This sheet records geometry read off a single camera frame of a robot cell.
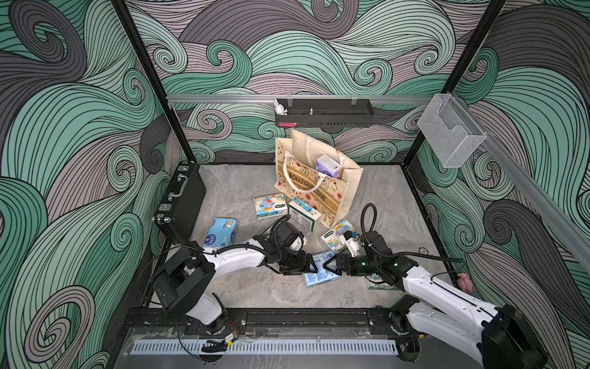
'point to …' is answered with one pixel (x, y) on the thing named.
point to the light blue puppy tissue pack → (221, 232)
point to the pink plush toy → (465, 283)
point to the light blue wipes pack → (323, 274)
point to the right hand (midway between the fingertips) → (329, 269)
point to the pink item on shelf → (287, 124)
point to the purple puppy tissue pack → (328, 166)
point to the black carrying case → (179, 208)
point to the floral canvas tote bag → (296, 177)
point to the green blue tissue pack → (303, 214)
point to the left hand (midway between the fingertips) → (312, 270)
